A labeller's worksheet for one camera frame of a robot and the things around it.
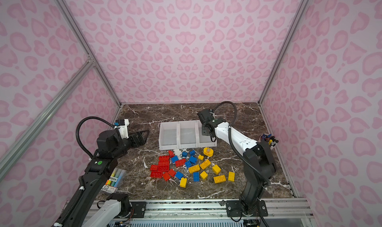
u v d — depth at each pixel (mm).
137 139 673
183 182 803
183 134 1001
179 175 843
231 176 819
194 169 859
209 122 641
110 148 553
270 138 839
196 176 819
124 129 665
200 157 906
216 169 841
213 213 722
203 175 815
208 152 902
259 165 456
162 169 858
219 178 819
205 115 701
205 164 881
